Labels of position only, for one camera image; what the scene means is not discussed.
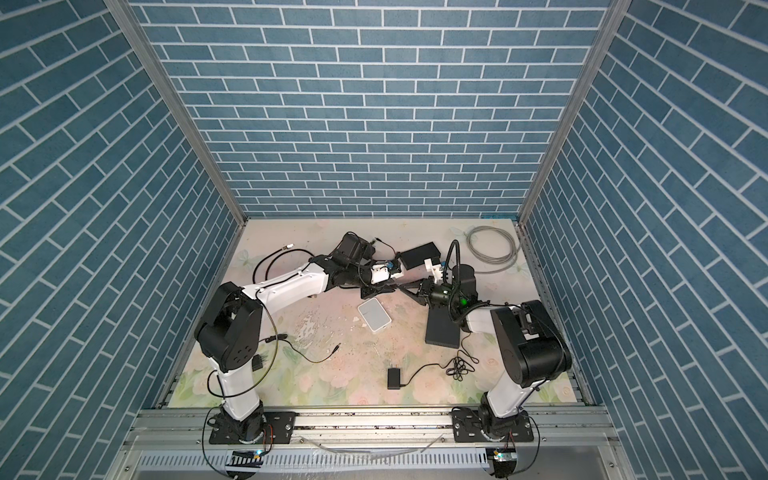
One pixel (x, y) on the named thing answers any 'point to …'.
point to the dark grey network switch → (440, 329)
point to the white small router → (374, 314)
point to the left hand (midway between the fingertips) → (391, 282)
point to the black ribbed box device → (416, 256)
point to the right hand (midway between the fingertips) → (399, 287)
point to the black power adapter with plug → (459, 365)
